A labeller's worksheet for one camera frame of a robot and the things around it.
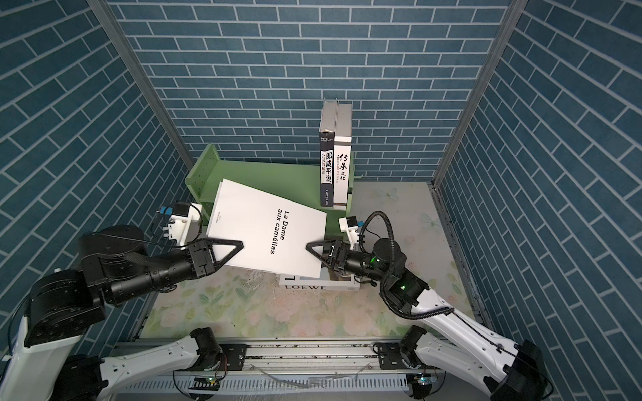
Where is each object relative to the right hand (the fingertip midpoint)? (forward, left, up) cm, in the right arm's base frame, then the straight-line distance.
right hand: (307, 251), depth 60 cm
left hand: (-6, +11, +10) cm, 16 cm away
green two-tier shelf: (+27, +8, -3) cm, 28 cm away
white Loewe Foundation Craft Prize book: (+3, -2, -25) cm, 25 cm away
